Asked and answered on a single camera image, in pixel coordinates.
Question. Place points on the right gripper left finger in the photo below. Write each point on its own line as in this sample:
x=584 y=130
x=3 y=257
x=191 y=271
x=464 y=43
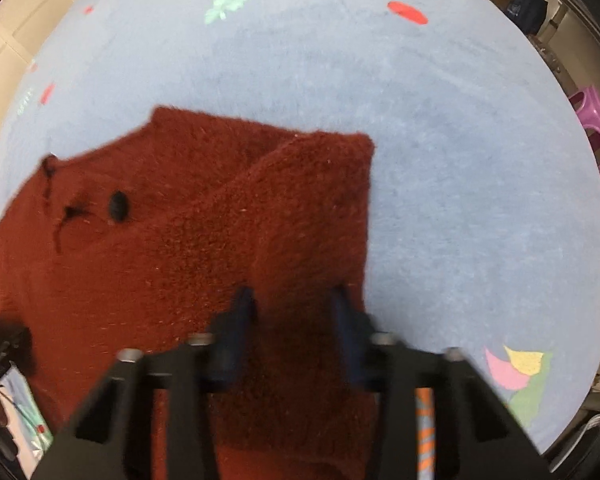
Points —
x=109 y=435

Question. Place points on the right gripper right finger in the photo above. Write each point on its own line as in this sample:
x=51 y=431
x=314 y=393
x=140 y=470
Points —
x=475 y=436

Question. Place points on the blue patterned bed sheet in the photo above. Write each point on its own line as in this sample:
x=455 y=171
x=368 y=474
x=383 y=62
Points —
x=483 y=213

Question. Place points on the dark blue hanging bag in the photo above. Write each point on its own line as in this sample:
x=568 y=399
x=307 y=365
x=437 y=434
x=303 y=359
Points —
x=527 y=15

